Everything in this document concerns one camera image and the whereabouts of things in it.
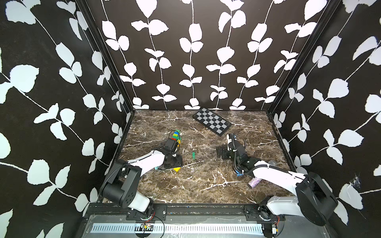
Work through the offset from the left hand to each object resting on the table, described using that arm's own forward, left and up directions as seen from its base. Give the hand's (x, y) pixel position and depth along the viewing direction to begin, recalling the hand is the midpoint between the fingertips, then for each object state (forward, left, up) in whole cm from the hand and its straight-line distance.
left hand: (180, 161), depth 90 cm
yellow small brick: (+15, +1, -2) cm, 15 cm away
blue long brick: (-9, -35, -1) cm, 36 cm away
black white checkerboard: (+31, -25, 0) cm, 39 cm away
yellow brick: (-5, +2, -1) cm, 5 cm away
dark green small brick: (+3, -8, +2) cm, 9 cm away
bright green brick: (+24, +2, 0) cm, 24 cm away
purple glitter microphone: (-15, -41, +1) cm, 44 cm away
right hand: (+5, -25, +9) cm, 27 cm away
